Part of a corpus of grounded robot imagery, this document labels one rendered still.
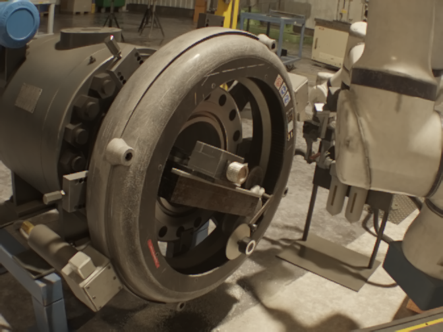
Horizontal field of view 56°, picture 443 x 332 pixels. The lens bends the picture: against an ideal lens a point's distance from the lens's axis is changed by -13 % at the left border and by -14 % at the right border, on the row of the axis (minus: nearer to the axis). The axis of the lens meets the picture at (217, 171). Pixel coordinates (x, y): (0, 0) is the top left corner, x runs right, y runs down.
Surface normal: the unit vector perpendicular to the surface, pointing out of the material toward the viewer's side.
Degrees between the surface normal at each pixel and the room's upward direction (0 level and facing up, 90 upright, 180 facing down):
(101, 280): 90
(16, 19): 90
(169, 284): 90
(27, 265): 0
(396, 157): 86
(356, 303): 0
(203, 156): 65
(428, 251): 71
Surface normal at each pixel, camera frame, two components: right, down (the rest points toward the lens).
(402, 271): -0.96, 0.00
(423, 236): -0.86, -0.33
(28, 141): -0.61, 0.19
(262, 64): 0.78, 0.31
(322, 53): -0.81, 0.14
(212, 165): -0.51, -0.17
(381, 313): 0.11, -0.92
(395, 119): -0.20, 0.18
